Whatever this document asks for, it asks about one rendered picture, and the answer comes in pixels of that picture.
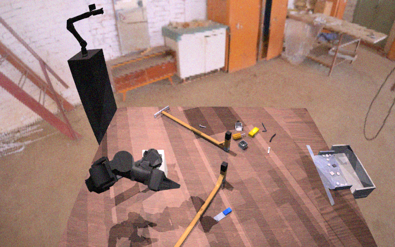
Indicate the yellow rectangular block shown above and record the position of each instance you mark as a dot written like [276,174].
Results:
[253,132]

